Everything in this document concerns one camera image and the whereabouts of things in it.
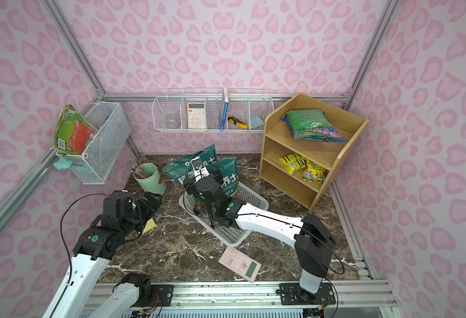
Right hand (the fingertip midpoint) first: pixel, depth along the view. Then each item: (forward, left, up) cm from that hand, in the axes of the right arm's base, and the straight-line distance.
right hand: (197, 172), depth 74 cm
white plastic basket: (-14, -12, -29) cm, 35 cm away
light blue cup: (+36, -23, -6) cm, 43 cm away
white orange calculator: (+34, +6, +1) cm, 34 cm away
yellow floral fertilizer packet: (+7, -47, -9) cm, 48 cm away
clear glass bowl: (+31, +18, -2) cm, 36 cm away
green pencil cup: (+8, +27, -19) cm, 34 cm away
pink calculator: (-25, -17, -28) cm, 42 cm away
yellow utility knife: (+35, -12, -3) cm, 37 cm away
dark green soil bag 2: (+2, -12, -1) cm, 12 cm away
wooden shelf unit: (+16, -32, +1) cm, 35 cm away
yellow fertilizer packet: (+14, -40, -11) cm, 43 cm away
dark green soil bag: (+4, +8, -4) cm, 9 cm away
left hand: (-9, +15, -5) cm, 18 cm away
